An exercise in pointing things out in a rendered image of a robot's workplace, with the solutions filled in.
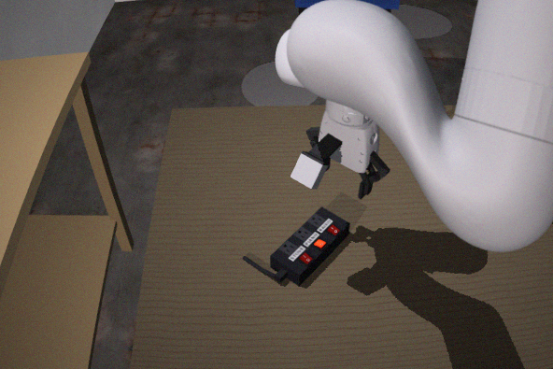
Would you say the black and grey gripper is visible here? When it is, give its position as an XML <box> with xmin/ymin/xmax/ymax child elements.
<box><xmin>306</xmin><ymin>110</ymin><xmax>390</xmax><ymax>199</ymax></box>

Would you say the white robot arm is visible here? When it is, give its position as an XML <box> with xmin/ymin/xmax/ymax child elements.
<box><xmin>276</xmin><ymin>0</ymin><xmax>553</xmax><ymax>252</ymax></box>

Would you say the dark grey power strip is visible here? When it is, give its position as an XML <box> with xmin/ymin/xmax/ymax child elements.
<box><xmin>243</xmin><ymin>207</ymin><xmax>350</xmax><ymax>286</ymax></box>

